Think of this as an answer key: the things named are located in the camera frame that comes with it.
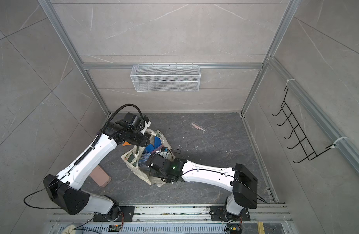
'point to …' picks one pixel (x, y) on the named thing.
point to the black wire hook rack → (310, 154)
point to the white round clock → (69, 229)
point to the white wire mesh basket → (166, 78)
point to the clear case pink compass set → (197, 126)
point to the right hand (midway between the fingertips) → (153, 171)
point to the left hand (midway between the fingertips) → (151, 139)
